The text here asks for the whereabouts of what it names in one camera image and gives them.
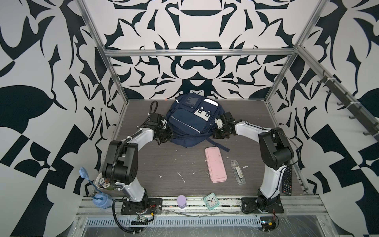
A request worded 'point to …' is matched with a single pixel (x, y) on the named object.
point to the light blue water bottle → (101, 199)
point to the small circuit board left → (141, 220)
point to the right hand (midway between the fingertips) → (213, 133)
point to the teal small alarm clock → (211, 201)
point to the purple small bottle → (181, 201)
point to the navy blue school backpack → (191, 118)
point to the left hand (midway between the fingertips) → (174, 132)
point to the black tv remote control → (286, 183)
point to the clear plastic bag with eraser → (238, 173)
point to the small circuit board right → (268, 223)
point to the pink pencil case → (217, 170)
